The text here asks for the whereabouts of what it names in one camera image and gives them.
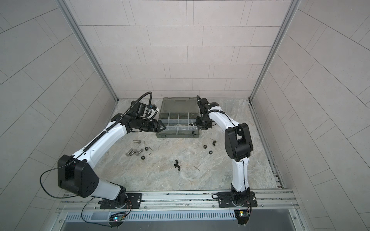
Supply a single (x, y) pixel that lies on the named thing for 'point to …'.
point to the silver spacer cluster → (132, 151)
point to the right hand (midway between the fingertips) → (198, 127)
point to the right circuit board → (241, 213)
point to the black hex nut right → (210, 152)
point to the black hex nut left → (142, 157)
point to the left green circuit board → (118, 218)
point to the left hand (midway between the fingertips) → (165, 125)
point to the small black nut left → (146, 148)
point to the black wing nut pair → (176, 165)
